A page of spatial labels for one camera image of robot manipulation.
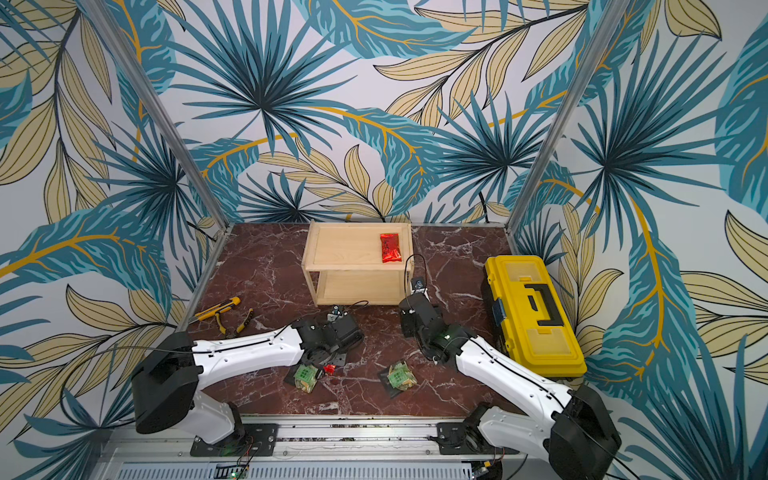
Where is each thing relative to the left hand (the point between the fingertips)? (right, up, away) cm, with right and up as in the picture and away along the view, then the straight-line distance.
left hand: (333, 356), depth 83 cm
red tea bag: (-2, -5, +4) cm, 7 cm away
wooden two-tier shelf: (+3, +25, -1) cm, 25 cm away
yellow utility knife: (-38, +11, +12) cm, 41 cm away
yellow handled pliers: (-35, +5, +8) cm, 36 cm away
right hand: (+23, +13, -1) cm, 26 cm away
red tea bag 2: (+16, +30, +1) cm, 34 cm away
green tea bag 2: (+19, -6, +1) cm, 20 cm away
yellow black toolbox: (+52, +12, -5) cm, 54 cm away
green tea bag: (-8, -6, +1) cm, 10 cm away
